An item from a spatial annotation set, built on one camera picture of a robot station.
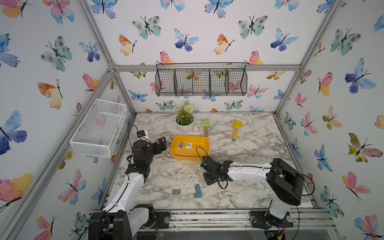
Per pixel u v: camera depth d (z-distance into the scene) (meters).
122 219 0.40
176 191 0.83
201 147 0.78
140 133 0.72
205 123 1.15
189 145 1.01
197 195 0.82
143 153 0.63
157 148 0.74
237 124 1.11
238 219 0.75
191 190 0.83
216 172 0.67
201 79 0.98
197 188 0.84
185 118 0.97
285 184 0.46
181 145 1.01
